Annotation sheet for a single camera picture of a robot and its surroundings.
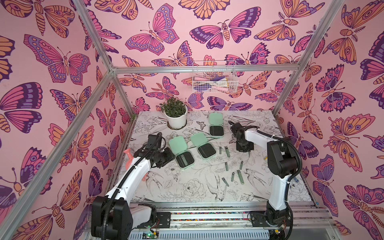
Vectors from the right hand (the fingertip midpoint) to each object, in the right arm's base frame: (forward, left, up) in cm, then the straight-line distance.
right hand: (246, 149), depth 98 cm
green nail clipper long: (-18, +7, -1) cm, 19 cm away
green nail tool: (-8, +41, -1) cm, 41 cm away
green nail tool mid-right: (-11, +5, -1) cm, 12 cm away
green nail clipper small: (-22, +16, -1) cm, 27 cm away
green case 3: (-1, +26, 0) cm, 26 cm away
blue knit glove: (-20, -25, -1) cm, 32 cm away
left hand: (-11, +45, +10) cm, 47 cm away
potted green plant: (+19, +47, +15) cm, 53 cm away
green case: (+22, +18, -1) cm, 29 cm away
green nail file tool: (-18, +11, -2) cm, 22 cm away
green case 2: (+2, +46, -1) cm, 46 cm away
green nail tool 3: (-11, +14, -2) cm, 18 cm away
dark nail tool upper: (0, +17, -2) cm, 17 cm away
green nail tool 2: (-2, +12, -1) cm, 13 cm away
